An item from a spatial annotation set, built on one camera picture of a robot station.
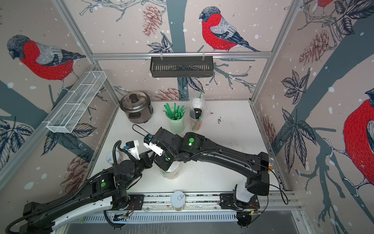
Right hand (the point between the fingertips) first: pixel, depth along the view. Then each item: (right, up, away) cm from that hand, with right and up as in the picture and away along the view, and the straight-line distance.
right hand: (157, 158), depth 63 cm
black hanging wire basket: (+8, +54, +42) cm, 69 cm away
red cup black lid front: (+18, +17, +25) cm, 35 cm away
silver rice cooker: (-20, +24, +31) cm, 44 cm away
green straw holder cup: (+6, +17, +25) cm, 31 cm away
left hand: (-1, +3, +7) cm, 7 cm away
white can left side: (-33, -7, +21) cm, 40 cm away
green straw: (+20, +16, +24) cm, 35 cm away
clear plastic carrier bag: (+23, +22, +25) cm, 41 cm away
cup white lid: (+19, +27, +33) cm, 46 cm away
